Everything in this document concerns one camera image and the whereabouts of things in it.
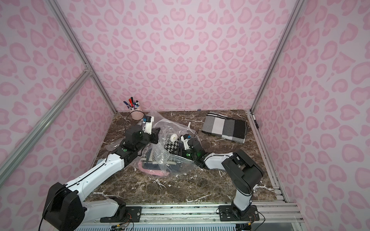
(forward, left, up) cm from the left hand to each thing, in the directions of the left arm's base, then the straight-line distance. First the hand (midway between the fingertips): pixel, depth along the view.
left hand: (159, 126), depth 80 cm
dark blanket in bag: (-16, +2, -9) cm, 18 cm away
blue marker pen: (+28, +29, -8) cm, 41 cm away
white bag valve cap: (-1, -7, -10) cm, 12 cm away
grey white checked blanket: (+16, -42, -21) cm, 50 cm away
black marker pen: (+31, +23, -11) cm, 40 cm away
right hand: (-7, -7, -17) cm, 20 cm away
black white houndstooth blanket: (-4, -5, -16) cm, 17 cm away
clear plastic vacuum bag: (+3, -3, -6) cm, 8 cm away
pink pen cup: (+26, +23, -18) cm, 39 cm away
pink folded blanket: (-19, +3, -18) cm, 27 cm away
